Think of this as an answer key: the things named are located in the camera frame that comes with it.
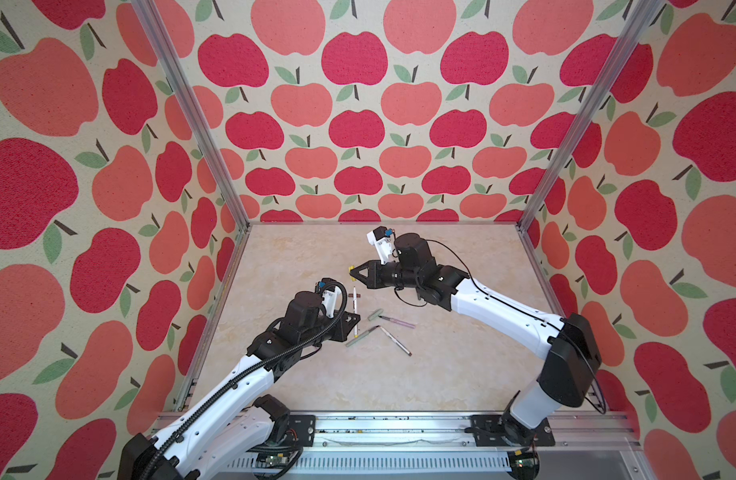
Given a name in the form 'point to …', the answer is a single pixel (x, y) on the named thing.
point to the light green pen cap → (375, 314)
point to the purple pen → (399, 322)
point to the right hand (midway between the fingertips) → (357, 269)
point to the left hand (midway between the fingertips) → (363, 321)
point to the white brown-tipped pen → (395, 341)
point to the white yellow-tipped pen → (354, 297)
